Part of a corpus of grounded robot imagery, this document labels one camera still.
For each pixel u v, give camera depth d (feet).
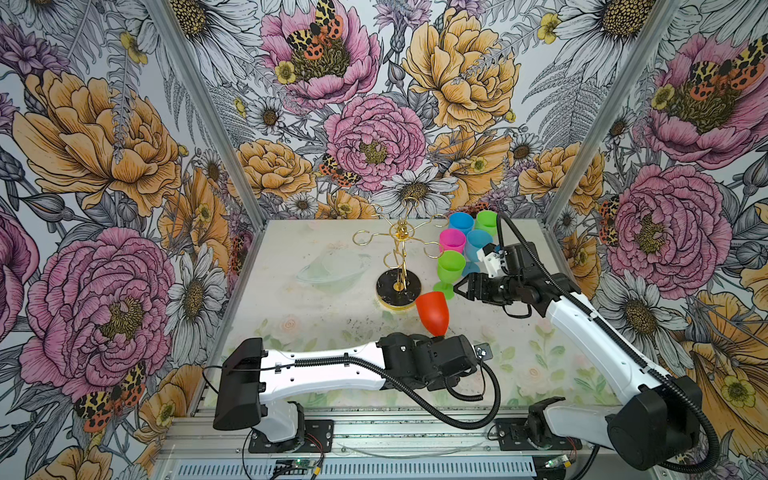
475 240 3.08
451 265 3.14
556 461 2.35
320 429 2.50
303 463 2.33
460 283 2.50
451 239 3.26
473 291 2.35
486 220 3.67
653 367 1.36
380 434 2.50
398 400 2.66
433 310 2.54
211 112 2.93
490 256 2.43
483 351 1.87
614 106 2.88
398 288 3.24
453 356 1.62
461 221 3.45
